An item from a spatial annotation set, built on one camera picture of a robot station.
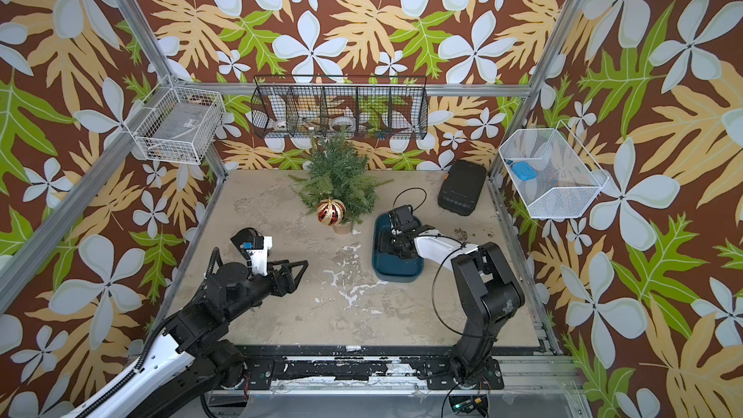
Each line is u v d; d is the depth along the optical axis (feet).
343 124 3.26
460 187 3.63
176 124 2.82
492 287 1.57
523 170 2.83
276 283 2.05
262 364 2.50
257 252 2.09
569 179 2.51
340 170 2.58
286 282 2.08
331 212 2.30
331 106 3.17
